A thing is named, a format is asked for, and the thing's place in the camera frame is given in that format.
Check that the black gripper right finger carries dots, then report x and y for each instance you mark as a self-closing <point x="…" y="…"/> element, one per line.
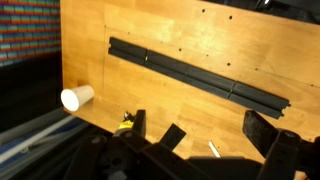
<point x="283" y="153"/>

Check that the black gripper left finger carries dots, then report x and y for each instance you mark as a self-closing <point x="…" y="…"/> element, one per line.
<point x="100" y="156"/>

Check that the short black track piece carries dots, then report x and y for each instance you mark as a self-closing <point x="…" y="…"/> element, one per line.
<point x="172" y="136"/>
<point x="260" y="100"/>

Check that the long straight black track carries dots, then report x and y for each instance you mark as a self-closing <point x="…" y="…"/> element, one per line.
<point x="166" y="63"/>

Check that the white paper cup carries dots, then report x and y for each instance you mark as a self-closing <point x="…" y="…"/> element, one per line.
<point x="78" y="97"/>

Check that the multicoloured checkered panel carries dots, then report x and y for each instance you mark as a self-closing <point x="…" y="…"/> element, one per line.
<point x="26" y="30"/>

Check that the white metal frame pole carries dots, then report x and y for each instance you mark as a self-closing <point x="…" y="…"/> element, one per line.
<point x="36" y="140"/>

